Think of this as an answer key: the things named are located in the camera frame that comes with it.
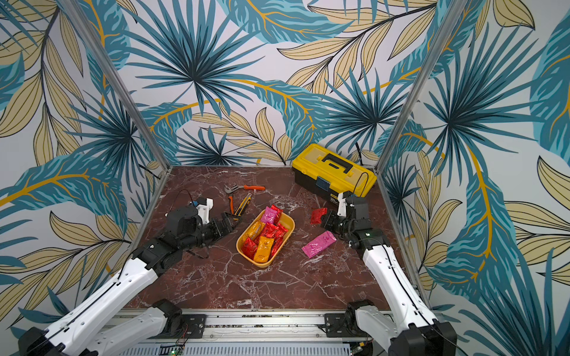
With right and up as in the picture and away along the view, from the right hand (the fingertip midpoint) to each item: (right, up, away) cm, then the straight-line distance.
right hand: (322, 216), depth 80 cm
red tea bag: (-2, 0, +1) cm, 2 cm away
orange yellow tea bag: (-22, -13, +5) cm, 26 cm away
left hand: (-29, -3, -8) cm, 31 cm away
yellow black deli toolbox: (+5, +16, +15) cm, 22 cm away
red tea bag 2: (-27, -12, +4) cm, 30 cm away
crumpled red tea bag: (-17, -11, +6) cm, 21 cm away
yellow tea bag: (-26, -7, +8) cm, 27 cm away
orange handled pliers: (-42, +10, +29) cm, 52 cm away
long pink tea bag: (0, -12, +9) cm, 15 cm away
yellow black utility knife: (-33, +3, +23) cm, 40 cm away
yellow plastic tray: (-12, -4, +14) cm, 18 cm away
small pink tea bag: (-20, -1, +12) cm, 24 cm away
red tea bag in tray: (-18, -7, +10) cm, 22 cm away
